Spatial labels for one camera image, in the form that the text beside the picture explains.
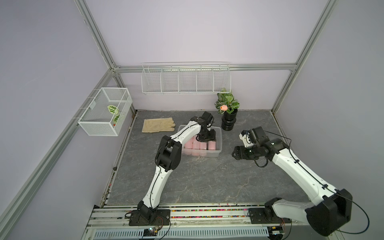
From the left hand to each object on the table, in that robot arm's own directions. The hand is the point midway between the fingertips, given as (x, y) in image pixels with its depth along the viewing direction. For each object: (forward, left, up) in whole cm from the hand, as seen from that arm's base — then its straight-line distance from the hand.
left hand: (213, 140), depth 96 cm
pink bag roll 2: (-4, +7, -2) cm, 9 cm away
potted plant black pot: (+12, -8, +19) cm, 24 cm away
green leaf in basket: (+8, +55, +25) cm, 62 cm away
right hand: (-15, -10, +9) cm, 21 cm away
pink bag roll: (-2, +1, -2) cm, 3 cm away
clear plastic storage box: (-4, +18, -2) cm, 18 cm away
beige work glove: (+21, +43, -6) cm, 48 cm away
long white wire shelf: (+36, +15, +24) cm, 46 cm away
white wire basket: (+7, +59, +22) cm, 63 cm away
